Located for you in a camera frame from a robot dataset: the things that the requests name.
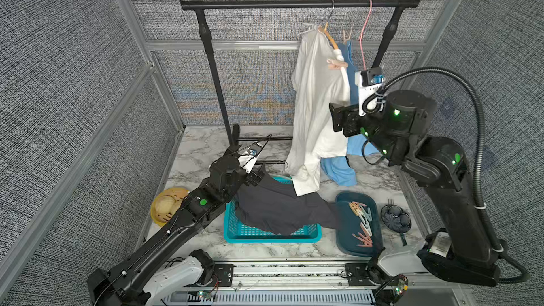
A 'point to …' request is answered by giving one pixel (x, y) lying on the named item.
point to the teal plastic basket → (238, 231)
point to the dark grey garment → (271, 204)
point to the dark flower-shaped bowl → (395, 219)
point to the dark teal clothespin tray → (346, 223)
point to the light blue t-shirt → (336, 169)
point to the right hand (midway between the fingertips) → (353, 94)
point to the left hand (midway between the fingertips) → (254, 151)
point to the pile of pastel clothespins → (364, 236)
